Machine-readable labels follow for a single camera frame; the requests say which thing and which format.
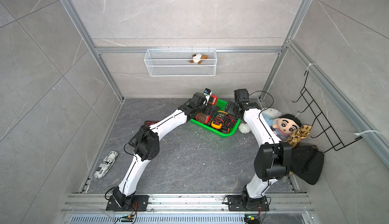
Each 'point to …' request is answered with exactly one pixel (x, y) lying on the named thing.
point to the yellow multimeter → (218, 120)
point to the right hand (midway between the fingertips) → (234, 110)
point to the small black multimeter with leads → (229, 121)
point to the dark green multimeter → (150, 123)
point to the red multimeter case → (206, 118)
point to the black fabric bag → (307, 162)
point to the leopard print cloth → (302, 132)
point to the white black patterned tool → (106, 164)
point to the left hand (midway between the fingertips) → (211, 101)
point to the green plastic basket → (222, 105)
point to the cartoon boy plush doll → (286, 124)
